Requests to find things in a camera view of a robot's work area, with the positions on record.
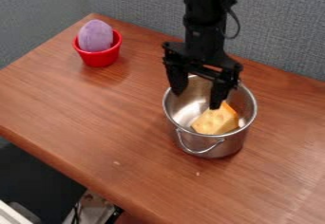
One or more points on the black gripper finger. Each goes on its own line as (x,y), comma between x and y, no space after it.
(176,77)
(222,86)

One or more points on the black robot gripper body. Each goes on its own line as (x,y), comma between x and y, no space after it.
(200,53)

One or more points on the yellow cheese wedge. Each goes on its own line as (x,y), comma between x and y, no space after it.
(216,122)

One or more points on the metal pot with handle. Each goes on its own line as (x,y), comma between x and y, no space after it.
(182,109)

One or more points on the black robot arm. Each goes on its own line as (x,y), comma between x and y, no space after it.
(207,12)

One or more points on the red cup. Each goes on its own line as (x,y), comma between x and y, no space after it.
(100,58)

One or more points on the purple plush egg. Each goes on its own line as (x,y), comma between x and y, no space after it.
(95,36)

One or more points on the grey equipment under table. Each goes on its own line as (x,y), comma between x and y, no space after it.
(92,210)

